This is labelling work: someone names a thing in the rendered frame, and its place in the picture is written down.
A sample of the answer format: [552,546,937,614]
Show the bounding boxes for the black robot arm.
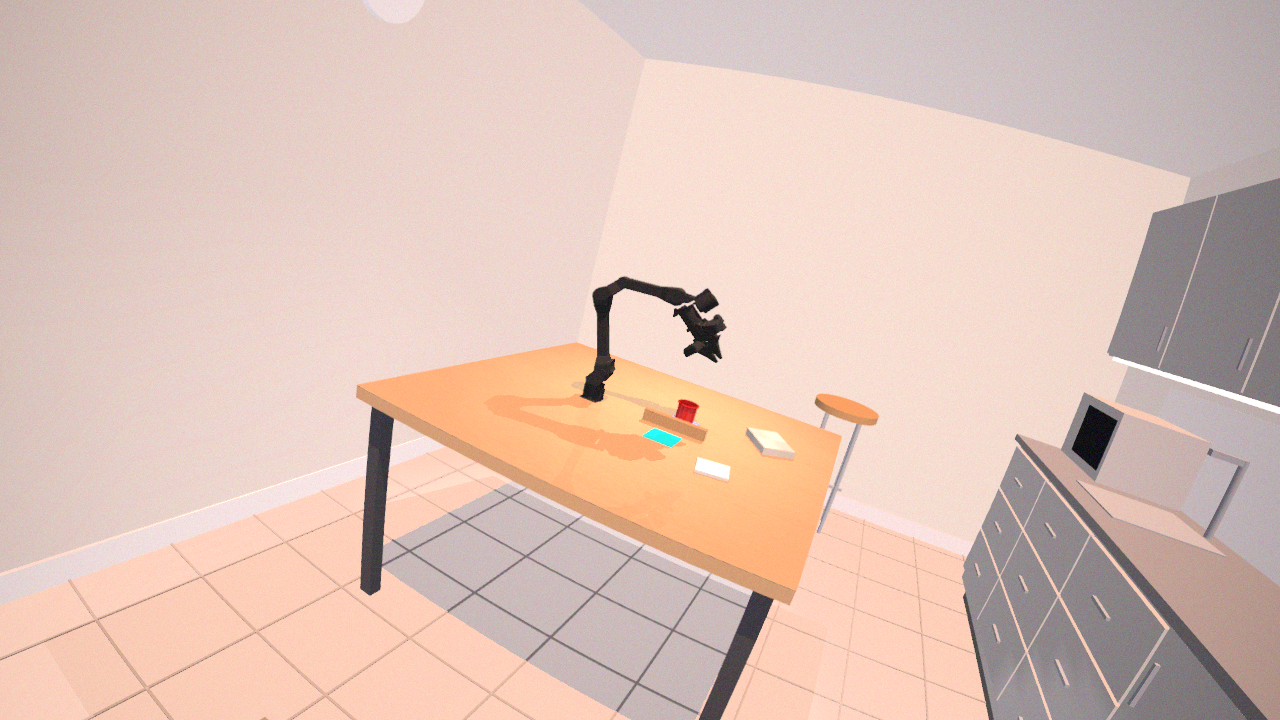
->
[580,277,724,404]

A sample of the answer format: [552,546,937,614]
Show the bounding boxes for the pale pink flat square pad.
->
[694,457,730,482]

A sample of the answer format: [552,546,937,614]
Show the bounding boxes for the dark red cup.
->
[675,400,699,424]

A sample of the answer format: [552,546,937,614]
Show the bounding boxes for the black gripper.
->
[684,316,722,363]

